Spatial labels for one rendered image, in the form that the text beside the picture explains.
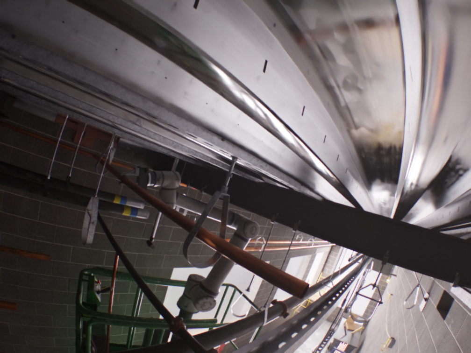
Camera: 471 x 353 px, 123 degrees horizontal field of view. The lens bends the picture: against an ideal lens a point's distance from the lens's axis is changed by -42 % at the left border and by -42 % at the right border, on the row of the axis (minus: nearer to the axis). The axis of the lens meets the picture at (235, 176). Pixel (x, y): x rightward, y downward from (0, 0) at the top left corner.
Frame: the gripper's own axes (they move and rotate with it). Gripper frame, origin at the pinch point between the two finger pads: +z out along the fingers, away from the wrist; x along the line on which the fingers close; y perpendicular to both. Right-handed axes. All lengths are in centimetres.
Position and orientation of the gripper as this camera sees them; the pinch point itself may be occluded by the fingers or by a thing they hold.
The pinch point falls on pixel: (123, 178)
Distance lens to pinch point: 116.2
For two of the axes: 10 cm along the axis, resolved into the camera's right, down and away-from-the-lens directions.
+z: -6.9, 0.0, -7.3
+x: -1.5, 9.8, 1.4
